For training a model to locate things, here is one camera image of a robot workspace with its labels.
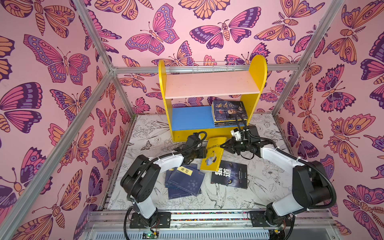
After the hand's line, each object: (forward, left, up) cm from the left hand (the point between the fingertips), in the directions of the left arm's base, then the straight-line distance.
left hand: (206, 149), depth 91 cm
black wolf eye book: (-13, -15, -7) cm, 21 cm away
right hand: (-1, -8, +7) cm, 11 cm away
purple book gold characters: (+21, -13, +12) cm, 27 cm away
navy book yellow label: (-18, +10, -5) cm, 21 cm away
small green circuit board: (-42, +29, -10) cm, 52 cm away
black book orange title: (+14, -15, +7) cm, 22 cm away
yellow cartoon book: (-7, -3, +1) cm, 8 cm away
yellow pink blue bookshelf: (+42, +11, +5) cm, 43 cm away
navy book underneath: (-23, +18, -7) cm, 30 cm away
